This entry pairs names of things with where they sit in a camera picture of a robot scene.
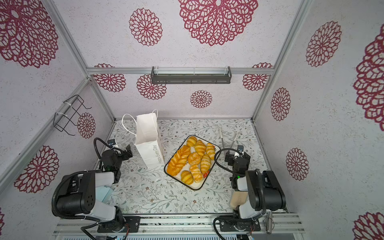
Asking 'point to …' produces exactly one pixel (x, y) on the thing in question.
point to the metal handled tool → (268, 223)
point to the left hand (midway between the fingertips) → (122, 149)
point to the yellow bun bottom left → (187, 177)
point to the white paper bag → (147, 142)
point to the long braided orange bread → (178, 160)
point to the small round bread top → (191, 141)
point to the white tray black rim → (192, 162)
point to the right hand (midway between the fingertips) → (238, 149)
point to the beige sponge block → (238, 198)
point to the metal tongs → (228, 151)
